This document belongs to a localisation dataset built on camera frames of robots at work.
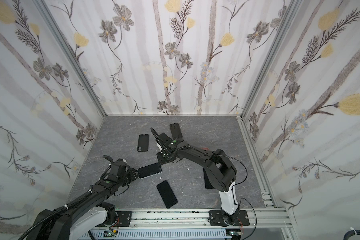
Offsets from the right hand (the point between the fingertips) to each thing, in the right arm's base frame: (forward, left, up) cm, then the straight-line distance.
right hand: (157, 156), depth 86 cm
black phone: (+26, -9, -10) cm, 29 cm away
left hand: (-5, +13, -7) cm, 16 cm away
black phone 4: (-12, -30, -9) cm, 34 cm away
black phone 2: (-5, +5, -9) cm, 12 cm away
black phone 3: (-18, -7, -9) cm, 21 cm away
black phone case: (+16, +13, -12) cm, 24 cm away
